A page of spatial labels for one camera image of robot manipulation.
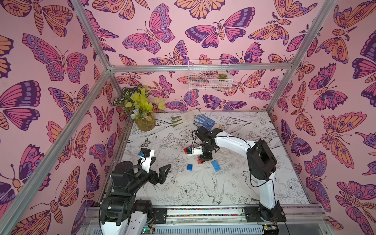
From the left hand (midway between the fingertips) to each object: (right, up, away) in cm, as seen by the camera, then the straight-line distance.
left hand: (163, 160), depth 66 cm
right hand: (+20, -3, +26) cm, 33 cm away
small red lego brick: (+18, -6, +23) cm, 30 cm away
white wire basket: (+26, +49, +30) cm, 63 cm away
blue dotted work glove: (+22, +19, +48) cm, 56 cm away
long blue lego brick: (+28, -9, +24) cm, 38 cm away
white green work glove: (+7, +21, +49) cm, 54 cm away
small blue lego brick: (+12, -10, +24) cm, 28 cm away
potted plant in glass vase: (-22, +32, +29) cm, 49 cm away
